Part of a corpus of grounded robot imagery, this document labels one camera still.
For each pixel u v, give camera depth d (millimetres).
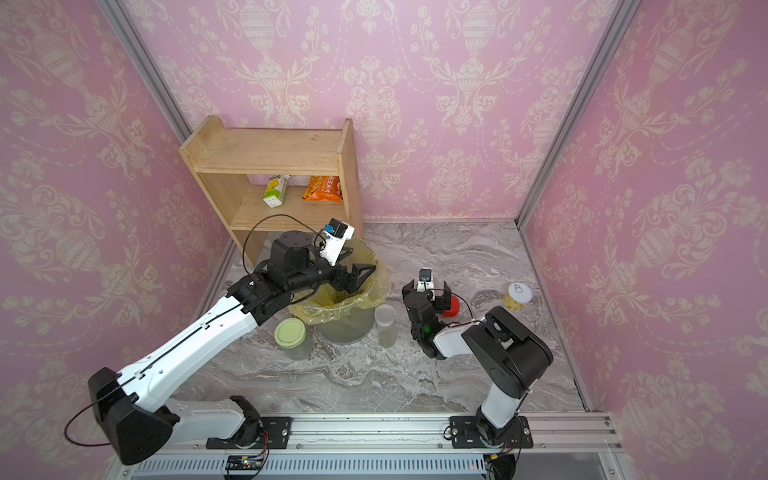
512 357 475
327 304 672
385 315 773
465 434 729
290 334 775
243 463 725
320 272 598
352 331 854
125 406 384
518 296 940
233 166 746
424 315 707
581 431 771
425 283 775
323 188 953
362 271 624
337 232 592
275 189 948
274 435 744
